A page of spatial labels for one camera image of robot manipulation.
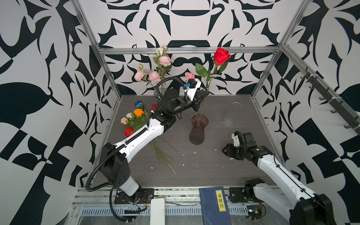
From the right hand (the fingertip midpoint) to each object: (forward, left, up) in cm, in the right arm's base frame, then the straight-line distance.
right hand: (224, 148), depth 84 cm
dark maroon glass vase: (+13, +14, -6) cm, 20 cm away
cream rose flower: (+22, +65, -1) cm, 69 cm away
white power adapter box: (-30, +37, -2) cm, 47 cm away
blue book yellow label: (-28, +9, -6) cm, 30 cm away
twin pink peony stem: (+34, +49, +27) cm, 65 cm away
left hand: (+14, +13, +36) cm, 40 cm away
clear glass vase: (+22, -8, -3) cm, 24 cm away
